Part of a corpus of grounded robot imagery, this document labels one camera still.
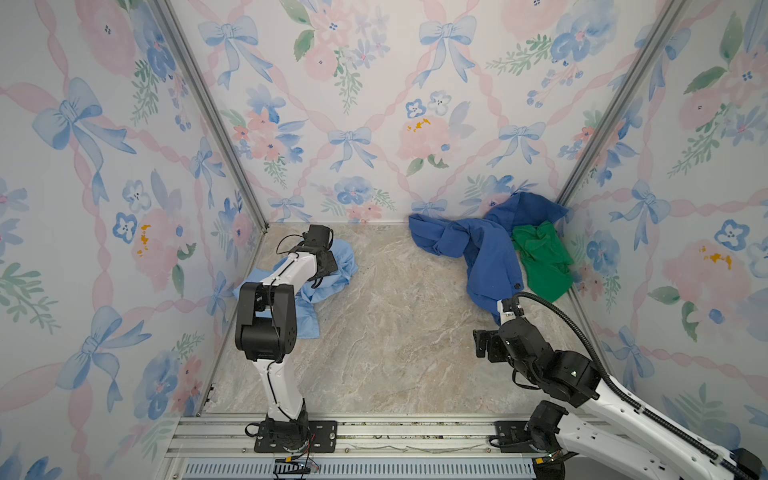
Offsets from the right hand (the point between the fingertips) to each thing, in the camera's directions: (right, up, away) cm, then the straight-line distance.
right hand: (488, 330), depth 77 cm
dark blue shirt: (+9, +14, +20) cm, 26 cm away
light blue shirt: (-51, 0, +16) cm, 53 cm away
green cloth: (+31, +19, +30) cm, 47 cm away
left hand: (-46, +17, +22) cm, 54 cm away
